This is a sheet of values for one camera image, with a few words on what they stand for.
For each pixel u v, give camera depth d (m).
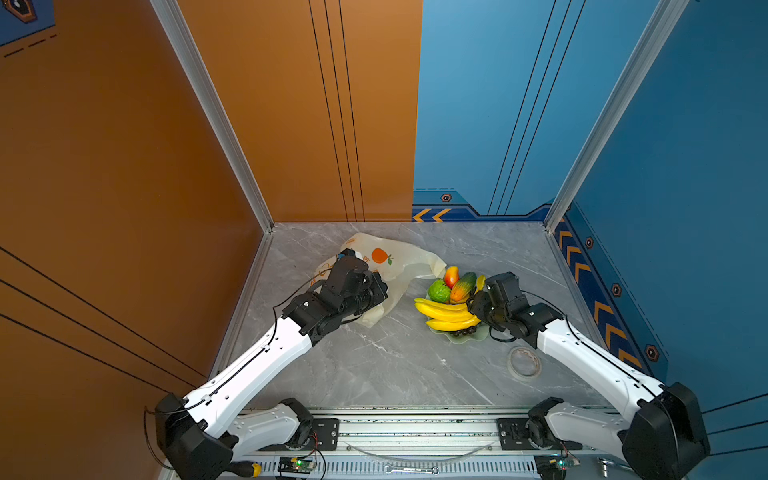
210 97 0.84
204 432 0.38
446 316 0.81
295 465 0.71
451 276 0.94
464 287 0.89
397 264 0.96
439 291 0.89
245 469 0.67
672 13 0.69
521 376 0.82
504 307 0.62
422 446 0.73
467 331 0.86
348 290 0.55
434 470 0.69
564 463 0.70
